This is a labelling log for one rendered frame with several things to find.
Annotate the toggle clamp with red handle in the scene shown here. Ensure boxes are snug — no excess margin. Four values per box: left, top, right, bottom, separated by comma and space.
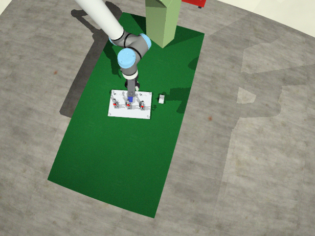
113, 99, 119, 109

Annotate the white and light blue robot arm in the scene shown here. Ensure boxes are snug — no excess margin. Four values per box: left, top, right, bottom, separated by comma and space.
74, 0, 151, 97

